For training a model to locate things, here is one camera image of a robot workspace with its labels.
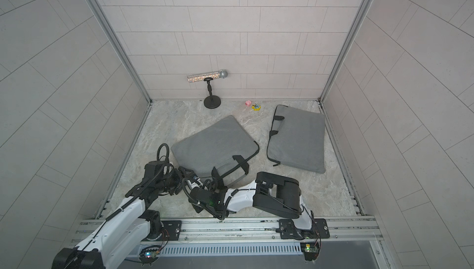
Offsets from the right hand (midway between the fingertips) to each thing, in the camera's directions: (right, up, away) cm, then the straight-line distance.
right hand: (194, 198), depth 81 cm
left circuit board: (-11, -12, -17) cm, 24 cm away
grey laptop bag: (+11, +20, +9) cm, 25 cm away
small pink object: (+24, +45, +32) cm, 60 cm away
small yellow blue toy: (+29, +42, +30) cm, 59 cm away
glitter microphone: (-5, +58, +18) cm, 61 cm away
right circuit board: (+47, -13, -13) cm, 51 cm away
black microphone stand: (+1, +45, +33) cm, 56 cm away
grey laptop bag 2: (+49, +25, +13) cm, 56 cm away
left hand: (-1, +10, +2) cm, 11 cm away
